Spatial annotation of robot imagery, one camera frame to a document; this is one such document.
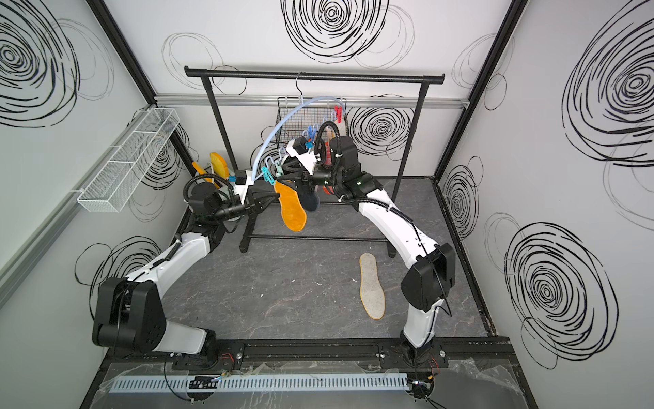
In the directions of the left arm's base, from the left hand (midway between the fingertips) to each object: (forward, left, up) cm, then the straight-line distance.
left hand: (277, 196), depth 74 cm
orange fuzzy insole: (-1, -4, -7) cm, 8 cm away
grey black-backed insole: (+7, -9, -11) cm, 16 cm away
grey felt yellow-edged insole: (-17, -31, -29) cm, 46 cm away
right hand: (+1, -3, +9) cm, 10 cm away
